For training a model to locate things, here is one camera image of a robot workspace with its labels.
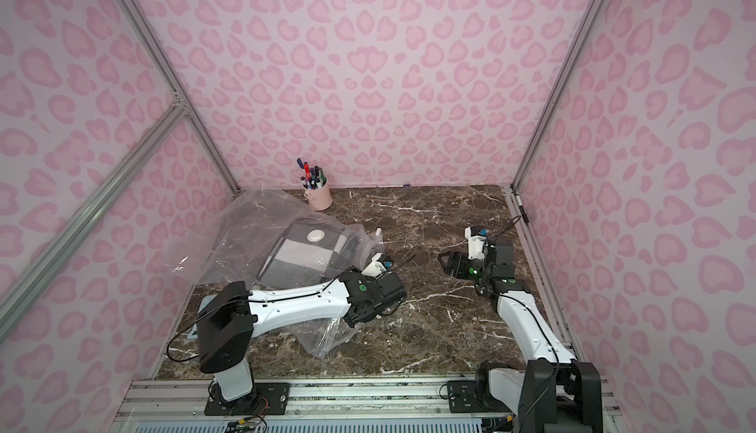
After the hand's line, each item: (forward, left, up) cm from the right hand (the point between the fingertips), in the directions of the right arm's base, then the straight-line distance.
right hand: (449, 255), depth 85 cm
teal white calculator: (-10, +73, -10) cm, 75 cm away
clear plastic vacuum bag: (+12, +65, -11) cm, 67 cm away
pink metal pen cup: (+28, +44, -4) cm, 52 cm away
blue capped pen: (+36, +50, +4) cm, 62 cm away
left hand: (-5, +28, 0) cm, 28 cm away
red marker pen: (+32, +47, +5) cm, 57 cm away
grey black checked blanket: (+1, +42, -2) cm, 42 cm away
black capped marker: (+32, +44, +4) cm, 55 cm away
